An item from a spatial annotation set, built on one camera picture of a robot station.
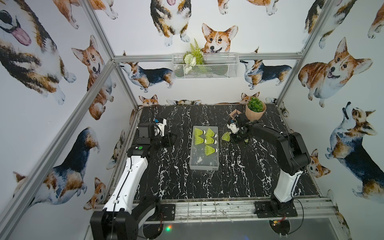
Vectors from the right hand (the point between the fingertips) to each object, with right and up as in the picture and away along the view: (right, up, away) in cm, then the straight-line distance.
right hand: (231, 138), depth 96 cm
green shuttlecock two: (-21, +4, +5) cm, 22 cm away
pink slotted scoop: (+6, +16, +21) cm, 28 cm away
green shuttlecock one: (-13, +3, +4) cm, 14 cm away
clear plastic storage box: (-21, -12, -3) cm, 25 cm away
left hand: (-33, +5, -17) cm, 37 cm away
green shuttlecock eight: (-14, -6, -6) cm, 16 cm away
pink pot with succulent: (+18, +20, +6) cm, 27 cm away
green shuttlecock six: (-21, -1, 0) cm, 21 cm away
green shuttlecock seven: (-13, -2, +2) cm, 14 cm away
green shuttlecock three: (-3, +1, +1) cm, 4 cm away
